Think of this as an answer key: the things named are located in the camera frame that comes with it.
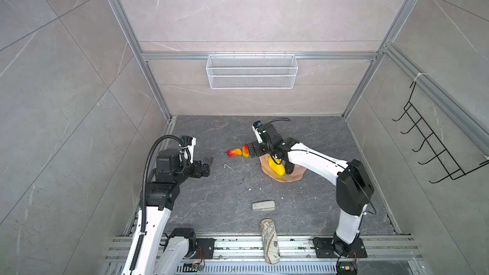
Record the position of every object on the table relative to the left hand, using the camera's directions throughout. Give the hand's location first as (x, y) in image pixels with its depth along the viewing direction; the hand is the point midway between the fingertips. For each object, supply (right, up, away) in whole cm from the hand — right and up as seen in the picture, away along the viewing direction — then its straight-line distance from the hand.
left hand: (199, 153), depth 72 cm
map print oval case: (+28, -36, -1) cm, 45 cm away
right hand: (+23, +3, +18) cm, 29 cm away
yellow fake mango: (+34, -10, +19) cm, 40 cm away
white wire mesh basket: (+21, +41, +29) cm, 55 cm away
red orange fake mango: (+11, -3, +28) cm, 30 cm away
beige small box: (+26, -24, +9) cm, 36 cm away
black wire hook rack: (+83, -3, -14) cm, 84 cm away
